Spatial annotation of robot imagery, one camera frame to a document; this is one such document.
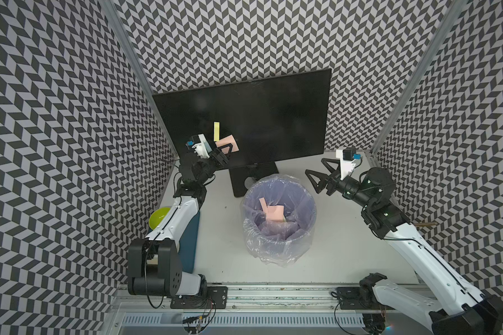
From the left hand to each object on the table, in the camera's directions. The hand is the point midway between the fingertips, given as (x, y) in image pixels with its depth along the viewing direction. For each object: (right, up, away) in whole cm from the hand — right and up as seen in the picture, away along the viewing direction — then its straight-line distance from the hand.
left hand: (230, 147), depth 78 cm
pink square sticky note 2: (-2, +2, -1) cm, 3 cm away
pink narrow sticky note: (+13, -22, +1) cm, 25 cm away
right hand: (+29, -8, -11) cm, 32 cm away
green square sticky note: (+21, -29, +4) cm, 36 cm away
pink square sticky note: (+17, -26, +4) cm, 31 cm away
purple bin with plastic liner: (+16, -30, -18) cm, 38 cm away
